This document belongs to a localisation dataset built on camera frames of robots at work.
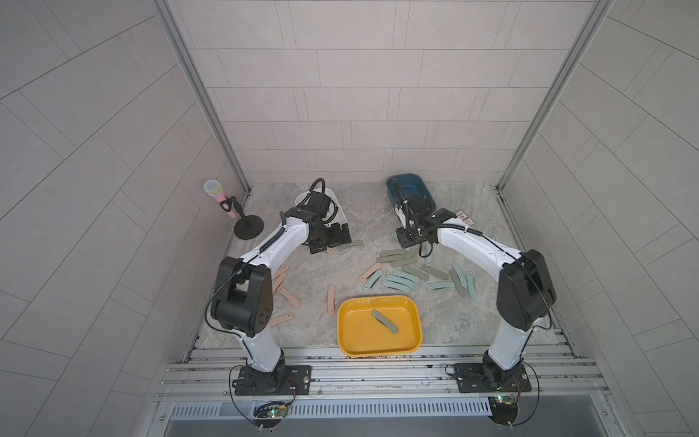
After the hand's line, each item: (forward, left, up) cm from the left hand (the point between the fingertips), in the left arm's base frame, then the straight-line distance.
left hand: (345, 239), depth 89 cm
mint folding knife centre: (-10, -9, -8) cm, 16 cm away
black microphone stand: (+10, +37, -7) cm, 39 cm away
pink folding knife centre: (-7, -9, -9) cm, 14 cm away
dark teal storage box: (+33, -27, -6) cm, 43 cm away
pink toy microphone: (+9, +41, +14) cm, 44 cm away
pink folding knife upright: (-17, +4, -8) cm, 19 cm away
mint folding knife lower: (-12, -17, -9) cm, 23 cm away
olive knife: (-22, -11, -9) cm, 26 cm away
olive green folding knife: (+4, -3, -9) cm, 11 cm away
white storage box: (+14, +3, -5) cm, 15 cm away
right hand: (+2, -19, 0) cm, 20 cm away
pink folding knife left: (-18, +15, -9) cm, 25 cm away
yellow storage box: (-25, -11, -9) cm, 28 cm away
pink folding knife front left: (-23, +20, -10) cm, 32 cm away
